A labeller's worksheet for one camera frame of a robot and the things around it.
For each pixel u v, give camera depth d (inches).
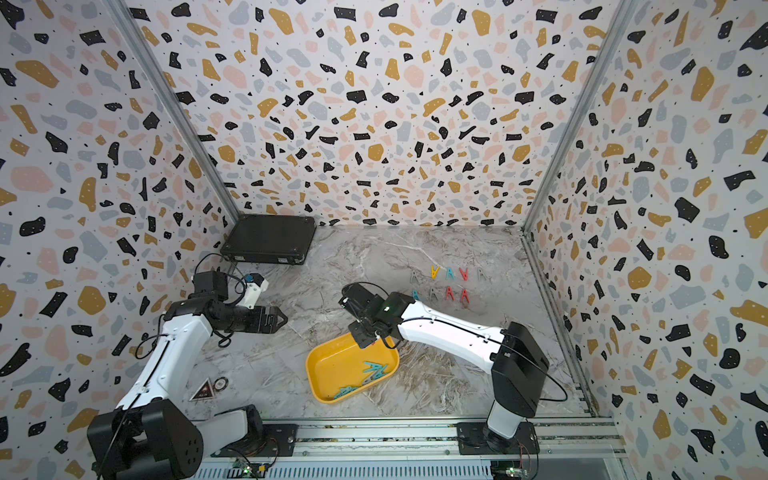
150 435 15.3
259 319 28.2
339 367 34.0
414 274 41.8
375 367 33.4
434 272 42.2
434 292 40.4
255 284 29.4
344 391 31.4
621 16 28.2
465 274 42.6
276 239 47.5
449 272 42.5
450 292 40.4
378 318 21.2
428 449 28.8
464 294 40.5
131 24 27.9
